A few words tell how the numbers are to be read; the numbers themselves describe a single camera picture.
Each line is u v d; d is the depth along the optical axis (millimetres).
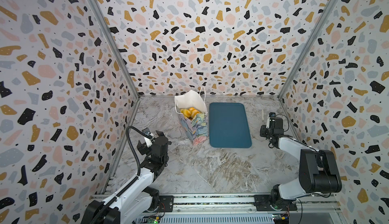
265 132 855
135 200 572
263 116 976
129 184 492
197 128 856
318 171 450
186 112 858
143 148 706
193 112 900
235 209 732
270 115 855
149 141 687
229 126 1038
